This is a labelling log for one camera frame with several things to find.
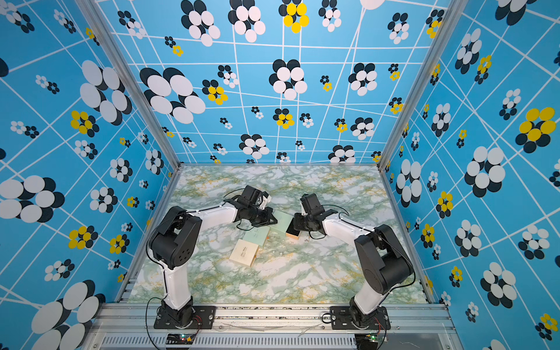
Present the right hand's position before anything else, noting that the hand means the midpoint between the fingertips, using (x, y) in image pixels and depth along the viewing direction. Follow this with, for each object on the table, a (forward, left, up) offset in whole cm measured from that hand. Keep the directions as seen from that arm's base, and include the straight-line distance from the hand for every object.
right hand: (298, 221), depth 93 cm
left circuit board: (-41, +40, -6) cm, 58 cm away
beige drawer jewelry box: (-13, +22, -1) cm, 26 cm away
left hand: (+1, +8, 0) cm, 8 cm away
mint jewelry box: (-1, +6, 0) cm, 6 cm away
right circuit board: (-41, -22, -5) cm, 47 cm away
